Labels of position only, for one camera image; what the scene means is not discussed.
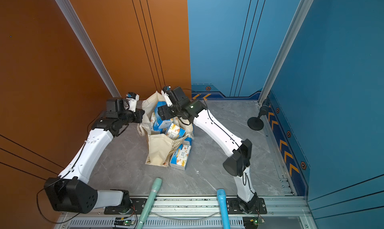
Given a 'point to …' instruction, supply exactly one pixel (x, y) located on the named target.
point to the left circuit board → (129, 222)
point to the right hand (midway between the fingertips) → (166, 109)
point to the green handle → (156, 185)
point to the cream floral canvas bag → (161, 148)
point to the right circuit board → (252, 222)
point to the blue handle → (222, 197)
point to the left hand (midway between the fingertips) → (144, 109)
